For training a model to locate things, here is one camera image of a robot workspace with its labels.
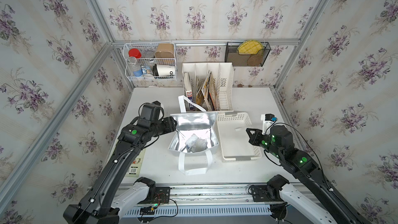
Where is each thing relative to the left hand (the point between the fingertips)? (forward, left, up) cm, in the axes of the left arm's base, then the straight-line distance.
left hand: (175, 125), depth 72 cm
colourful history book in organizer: (+25, -20, -9) cm, 33 cm away
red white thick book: (+22, -6, +1) cm, 23 cm away
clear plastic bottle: (+35, +27, +5) cm, 45 cm away
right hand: (-2, -35, -1) cm, 35 cm away
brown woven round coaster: (+45, -48, +6) cm, 65 cm away
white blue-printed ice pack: (-1, -9, -19) cm, 21 cm away
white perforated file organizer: (+44, -29, -8) cm, 53 cm away
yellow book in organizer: (+23, -12, -3) cm, 26 cm away
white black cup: (+38, +10, +3) cm, 39 cm away
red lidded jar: (+44, +27, +11) cm, 53 cm away
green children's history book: (-13, +23, -23) cm, 35 cm away
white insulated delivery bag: (+14, -14, -23) cm, 30 cm away
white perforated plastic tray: (+5, -33, -22) cm, 40 cm away
